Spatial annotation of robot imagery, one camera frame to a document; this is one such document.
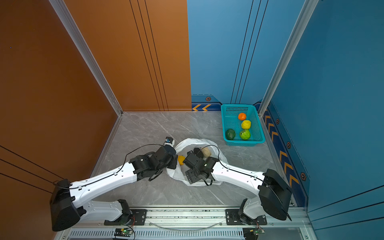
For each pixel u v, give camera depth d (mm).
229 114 1160
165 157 587
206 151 914
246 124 1054
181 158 631
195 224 729
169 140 683
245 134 992
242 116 1120
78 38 793
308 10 704
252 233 704
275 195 400
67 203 392
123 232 708
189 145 710
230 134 1003
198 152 934
